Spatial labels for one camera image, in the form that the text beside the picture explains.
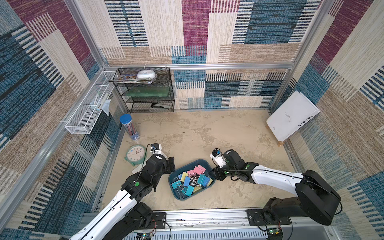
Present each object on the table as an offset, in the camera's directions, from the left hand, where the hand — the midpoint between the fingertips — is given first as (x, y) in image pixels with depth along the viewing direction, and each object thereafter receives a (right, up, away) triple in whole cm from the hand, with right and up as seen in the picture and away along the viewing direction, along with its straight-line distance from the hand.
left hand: (167, 158), depth 77 cm
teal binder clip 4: (+17, -12, +4) cm, 22 cm away
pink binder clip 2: (+18, -8, +10) cm, 22 cm away
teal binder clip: (+4, -15, +6) cm, 17 cm away
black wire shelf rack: (-20, +42, +30) cm, 55 cm away
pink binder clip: (+17, -8, +8) cm, 20 cm away
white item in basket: (-32, +27, +1) cm, 42 cm away
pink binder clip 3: (+12, -11, +9) cm, 19 cm away
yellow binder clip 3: (+22, -14, +6) cm, 27 cm away
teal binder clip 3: (+8, -18, +5) cm, 21 cm away
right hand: (+23, -8, +8) cm, 26 cm away
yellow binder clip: (+8, -11, +8) cm, 16 cm away
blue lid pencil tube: (-26, +19, +13) cm, 35 cm away
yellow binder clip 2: (+15, -17, +4) cm, 23 cm away
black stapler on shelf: (-12, +30, +32) cm, 45 cm away
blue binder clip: (+6, -12, +8) cm, 15 cm away
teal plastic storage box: (+4, -20, +4) cm, 21 cm away
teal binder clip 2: (+11, -17, +2) cm, 21 cm away
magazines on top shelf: (-24, +45, +15) cm, 53 cm away
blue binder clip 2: (+10, -14, +6) cm, 18 cm away
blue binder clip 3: (+20, -13, +4) cm, 24 cm away
